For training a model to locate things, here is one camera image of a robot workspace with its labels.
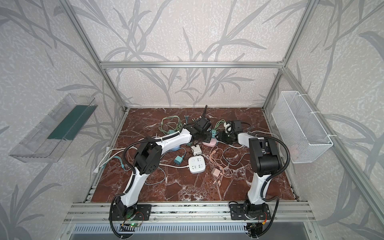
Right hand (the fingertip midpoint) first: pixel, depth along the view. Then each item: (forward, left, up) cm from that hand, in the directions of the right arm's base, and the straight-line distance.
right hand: (217, 133), depth 100 cm
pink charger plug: (-26, +3, -2) cm, 26 cm away
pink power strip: (-8, +4, 0) cm, 9 cm away
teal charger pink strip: (-1, +3, +3) cm, 5 cm away
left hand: (-2, +5, +3) cm, 6 cm away
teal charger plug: (-19, +25, -2) cm, 31 cm away
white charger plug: (-12, +14, -1) cm, 19 cm away
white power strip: (-21, +14, -2) cm, 25 cm away
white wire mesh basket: (-25, -32, +31) cm, 51 cm away
